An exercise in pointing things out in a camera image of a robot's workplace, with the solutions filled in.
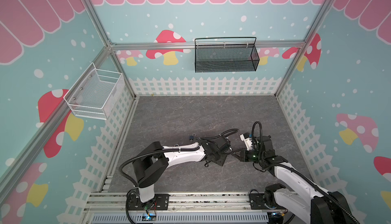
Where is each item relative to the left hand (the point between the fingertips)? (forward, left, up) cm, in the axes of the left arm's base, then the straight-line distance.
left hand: (219, 160), depth 84 cm
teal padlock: (+16, +16, -3) cm, 23 cm away
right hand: (+3, -6, +4) cm, 8 cm away
